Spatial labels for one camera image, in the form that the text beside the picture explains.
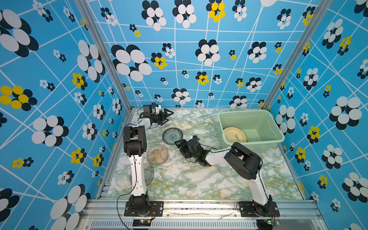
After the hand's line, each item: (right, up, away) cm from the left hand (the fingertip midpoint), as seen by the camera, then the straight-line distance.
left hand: (171, 115), depth 106 cm
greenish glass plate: (-11, -36, -20) cm, 43 cm away
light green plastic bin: (+64, -10, -3) cm, 64 cm away
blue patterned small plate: (0, -15, -3) cm, 15 cm away
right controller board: (+51, -56, -35) cm, 83 cm away
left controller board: (-11, -56, -33) cm, 67 cm away
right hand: (+4, -20, -13) cm, 24 cm away
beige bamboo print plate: (+45, -14, -7) cm, 48 cm away
